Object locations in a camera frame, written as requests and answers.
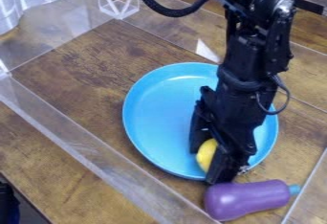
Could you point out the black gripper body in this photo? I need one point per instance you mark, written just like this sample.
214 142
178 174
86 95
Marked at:
237 107

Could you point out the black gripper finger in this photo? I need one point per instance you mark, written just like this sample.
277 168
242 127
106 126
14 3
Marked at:
199 133
226 165

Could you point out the yellow toy lemon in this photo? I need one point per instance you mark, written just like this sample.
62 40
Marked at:
206 153

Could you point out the purple toy eggplant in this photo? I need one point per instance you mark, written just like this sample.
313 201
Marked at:
231 200

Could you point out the blue round plastic tray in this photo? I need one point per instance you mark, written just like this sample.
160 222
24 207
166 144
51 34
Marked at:
158 114

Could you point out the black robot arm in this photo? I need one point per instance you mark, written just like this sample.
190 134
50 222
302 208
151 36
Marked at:
258 39

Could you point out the clear acrylic right wall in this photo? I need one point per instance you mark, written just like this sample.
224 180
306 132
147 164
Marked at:
309 209

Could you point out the clear acrylic front wall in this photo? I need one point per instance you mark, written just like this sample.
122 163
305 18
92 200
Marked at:
163 203

